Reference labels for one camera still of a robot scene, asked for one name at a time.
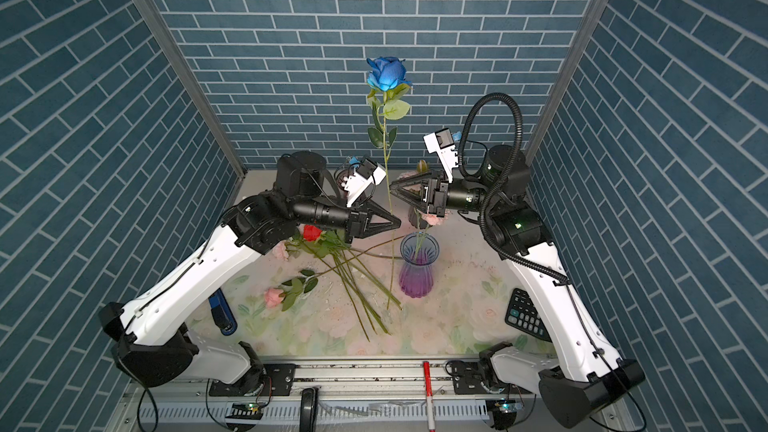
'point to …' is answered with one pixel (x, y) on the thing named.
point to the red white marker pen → (429, 396)
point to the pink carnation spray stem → (423, 217)
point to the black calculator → (523, 315)
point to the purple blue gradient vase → (418, 253)
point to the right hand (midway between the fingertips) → (388, 189)
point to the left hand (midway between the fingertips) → (396, 225)
